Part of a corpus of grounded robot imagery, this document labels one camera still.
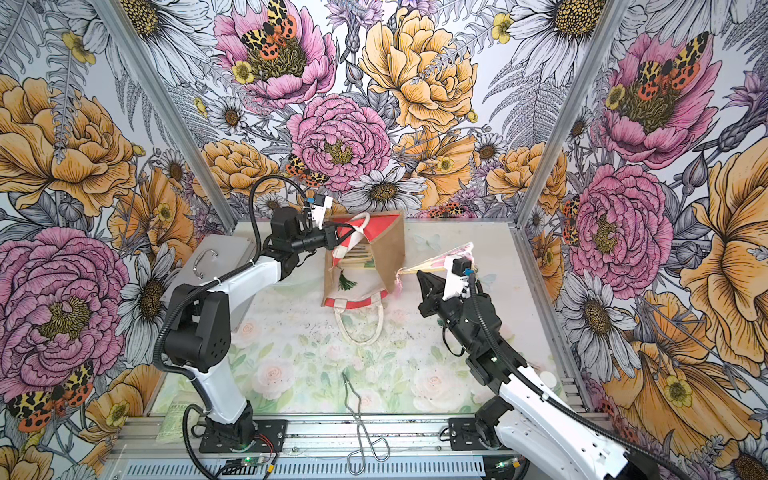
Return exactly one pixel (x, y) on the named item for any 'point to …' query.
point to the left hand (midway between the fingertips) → (355, 233)
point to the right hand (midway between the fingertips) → (415, 279)
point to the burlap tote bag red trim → (360, 312)
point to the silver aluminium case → (202, 258)
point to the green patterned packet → (172, 424)
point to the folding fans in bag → (359, 257)
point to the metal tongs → (380, 447)
